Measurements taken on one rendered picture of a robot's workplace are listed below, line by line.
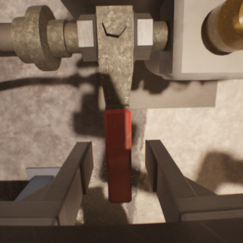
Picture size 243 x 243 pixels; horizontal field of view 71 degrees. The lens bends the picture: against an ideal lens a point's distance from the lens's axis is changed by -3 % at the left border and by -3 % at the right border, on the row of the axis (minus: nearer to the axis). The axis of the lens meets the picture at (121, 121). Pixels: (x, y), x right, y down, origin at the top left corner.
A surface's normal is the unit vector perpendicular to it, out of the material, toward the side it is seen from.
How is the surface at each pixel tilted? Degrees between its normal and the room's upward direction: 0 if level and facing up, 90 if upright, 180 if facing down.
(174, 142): 0
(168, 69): 90
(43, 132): 0
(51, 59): 85
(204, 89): 0
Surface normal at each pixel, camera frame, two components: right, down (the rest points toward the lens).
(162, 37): 0.02, 0.44
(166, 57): -1.00, 0.03
